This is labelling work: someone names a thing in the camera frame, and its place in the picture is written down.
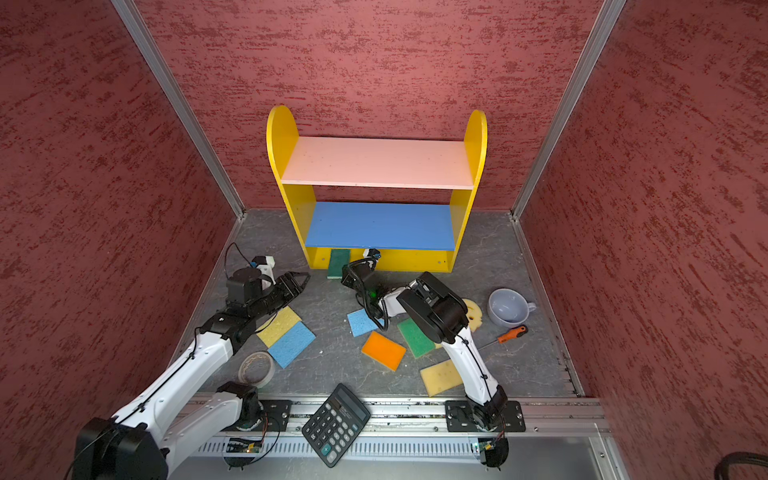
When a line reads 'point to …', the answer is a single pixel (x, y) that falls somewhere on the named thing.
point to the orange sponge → (384, 350)
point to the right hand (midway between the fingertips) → (342, 271)
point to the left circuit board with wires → (243, 445)
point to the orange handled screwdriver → (515, 332)
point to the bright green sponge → (418, 343)
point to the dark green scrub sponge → (338, 258)
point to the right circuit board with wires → (493, 452)
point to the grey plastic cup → (508, 307)
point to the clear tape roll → (256, 368)
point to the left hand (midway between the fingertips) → (307, 285)
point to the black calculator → (336, 424)
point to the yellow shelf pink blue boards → (403, 200)
